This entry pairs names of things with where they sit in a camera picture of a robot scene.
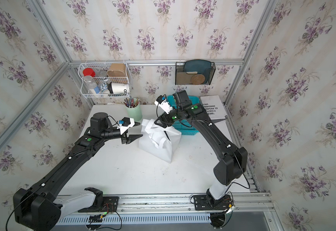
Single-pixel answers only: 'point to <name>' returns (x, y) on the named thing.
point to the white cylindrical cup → (118, 88)
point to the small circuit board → (96, 218)
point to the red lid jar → (88, 71)
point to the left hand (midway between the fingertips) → (141, 130)
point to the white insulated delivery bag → (159, 142)
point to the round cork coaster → (198, 79)
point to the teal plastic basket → (186, 126)
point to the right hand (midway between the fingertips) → (161, 118)
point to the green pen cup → (133, 107)
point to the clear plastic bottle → (91, 83)
